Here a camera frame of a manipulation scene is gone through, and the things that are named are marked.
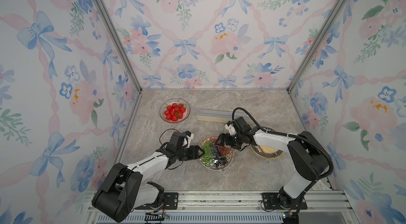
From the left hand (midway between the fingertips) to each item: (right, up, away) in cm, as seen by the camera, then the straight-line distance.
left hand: (202, 152), depth 85 cm
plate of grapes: (+8, -2, -3) cm, 8 cm away
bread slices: (+36, +1, 0) cm, 36 cm away
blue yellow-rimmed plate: (+30, +1, +3) cm, 30 cm away
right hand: (+11, +4, +4) cm, 12 cm away
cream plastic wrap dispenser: (+11, +19, +15) cm, 27 cm away
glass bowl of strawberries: (-19, +22, +20) cm, 35 cm away
